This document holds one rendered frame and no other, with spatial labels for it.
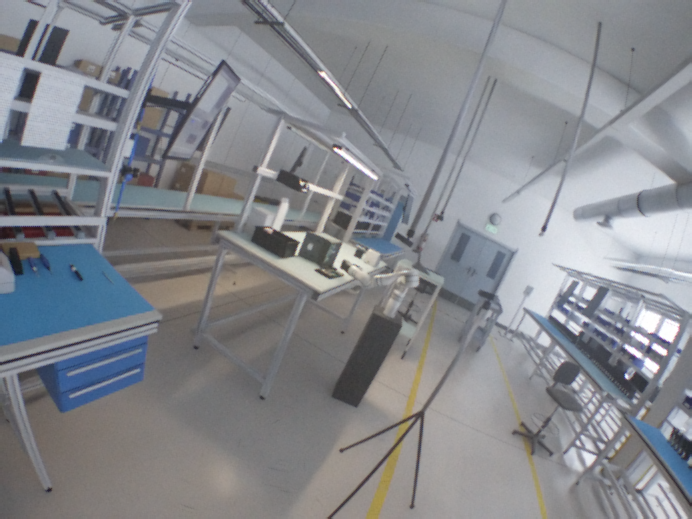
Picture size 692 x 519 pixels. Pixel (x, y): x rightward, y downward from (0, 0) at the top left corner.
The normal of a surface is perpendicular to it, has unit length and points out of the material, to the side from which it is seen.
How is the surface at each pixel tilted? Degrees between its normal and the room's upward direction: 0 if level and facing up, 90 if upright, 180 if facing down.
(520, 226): 90
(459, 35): 90
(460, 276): 90
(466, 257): 90
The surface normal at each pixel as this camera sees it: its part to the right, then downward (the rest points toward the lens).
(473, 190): -0.32, 0.07
